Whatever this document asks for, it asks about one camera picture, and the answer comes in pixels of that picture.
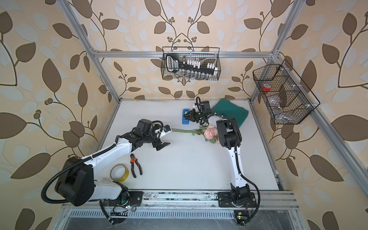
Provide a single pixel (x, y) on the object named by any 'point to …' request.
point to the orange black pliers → (132, 160)
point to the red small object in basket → (266, 87)
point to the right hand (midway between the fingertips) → (184, 116)
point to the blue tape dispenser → (185, 121)
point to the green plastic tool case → (226, 108)
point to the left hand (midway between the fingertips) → (163, 133)
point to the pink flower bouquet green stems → (210, 132)
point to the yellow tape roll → (125, 176)
